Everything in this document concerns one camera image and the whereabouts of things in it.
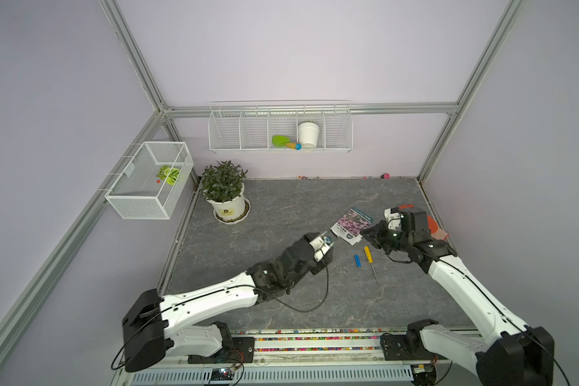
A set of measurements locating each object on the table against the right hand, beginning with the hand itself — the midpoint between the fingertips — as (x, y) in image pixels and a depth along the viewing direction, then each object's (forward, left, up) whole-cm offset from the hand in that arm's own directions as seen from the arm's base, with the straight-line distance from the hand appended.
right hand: (358, 230), depth 79 cm
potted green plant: (+20, +49, -2) cm, 53 cm away
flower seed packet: (+14, -2, -19) cm, 23 cm away
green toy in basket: (+16, +64, +11) cm, 67 cm away
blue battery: (-2, -3, -19) cm, 19 cm away
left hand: (-6, +12, +3) cm, 14 cm away
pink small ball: (+45, -26, -20) cm, 56 cm away
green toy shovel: (+40, +28, +6) cm, 49 cm away
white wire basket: (+16, +71, +8) cm, 73 cm away
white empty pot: (+36, +16, +12) cm, 42 cm away
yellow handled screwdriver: (-2, -8, -19) cm, 20 cm away
